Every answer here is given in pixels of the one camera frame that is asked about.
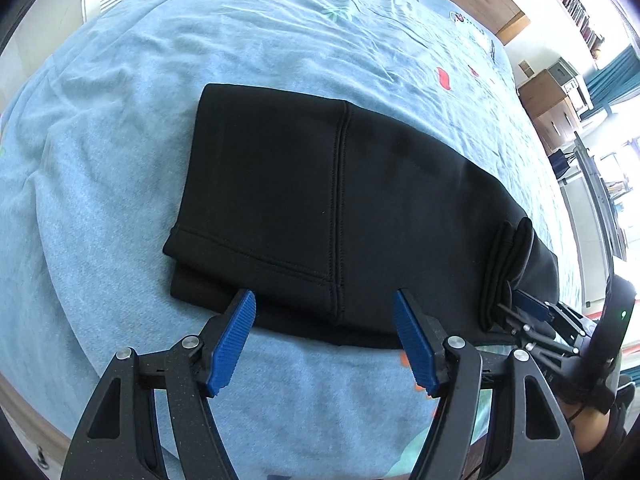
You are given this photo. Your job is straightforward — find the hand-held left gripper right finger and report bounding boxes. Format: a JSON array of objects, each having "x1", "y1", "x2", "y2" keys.
[{"x1": 392, "y1": 288, "x2": 586, "y2": 480}]

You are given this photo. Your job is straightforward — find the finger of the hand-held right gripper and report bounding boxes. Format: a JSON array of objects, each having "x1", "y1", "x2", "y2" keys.
[
  {"x1": 497, "y1": 303, "x2": 540, "y2": 352},
  {"x1": 512, "y1": 289, "x2": 554, "y2": 324}
]

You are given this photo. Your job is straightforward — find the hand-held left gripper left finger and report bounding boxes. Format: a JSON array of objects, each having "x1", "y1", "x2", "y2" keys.
[{"x1": 62, "y1": 288, "x2": 258, "y2": 480}]

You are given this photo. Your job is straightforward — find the black pants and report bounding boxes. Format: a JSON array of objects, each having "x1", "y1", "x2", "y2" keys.
[{"x1": 162, "y1": 82, "x2": 560, "y2": 349}]

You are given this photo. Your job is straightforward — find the person's right hand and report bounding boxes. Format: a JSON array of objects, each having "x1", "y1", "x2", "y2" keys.
[{"x1": 574, "y1": 409, "x2": 627, "y2": 454}]

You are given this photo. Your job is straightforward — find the black bag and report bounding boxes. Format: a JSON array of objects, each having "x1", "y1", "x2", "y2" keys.
[{"x1": 550, "y1": 149, "x2": 577, "y2": 179}]

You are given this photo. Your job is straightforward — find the wooden dresser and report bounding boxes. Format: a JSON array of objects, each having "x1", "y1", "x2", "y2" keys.
[{"x1": 517, "y1": 70, "x2": 582, "y2": 157}]

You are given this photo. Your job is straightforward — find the blue printed bed cover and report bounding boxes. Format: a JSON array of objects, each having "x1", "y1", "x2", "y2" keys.
[{"x1": 0, "y1": 0, "x2": 601, "y2": 480}]

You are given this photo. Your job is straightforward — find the grey printer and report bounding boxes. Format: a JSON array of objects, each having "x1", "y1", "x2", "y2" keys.
[{"x1": 547, "y1": 57, "x2": 592, "y2": 112}]

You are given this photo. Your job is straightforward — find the long teal curtain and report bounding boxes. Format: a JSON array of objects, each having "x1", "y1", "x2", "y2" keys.
[{"x1": 585, "y1": 42, "x2": 640, "y2": 117}]

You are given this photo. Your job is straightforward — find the blue dinosaur print pillow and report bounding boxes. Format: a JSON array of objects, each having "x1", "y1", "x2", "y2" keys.
[{"x1": 449, "y1": 9, "x2": 501, "y2": 63}]

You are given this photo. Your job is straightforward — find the wooden headboard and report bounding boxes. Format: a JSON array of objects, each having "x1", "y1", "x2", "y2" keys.
[{"x1": 392, "y1": 0, "x2": 531, "y2": 47}]

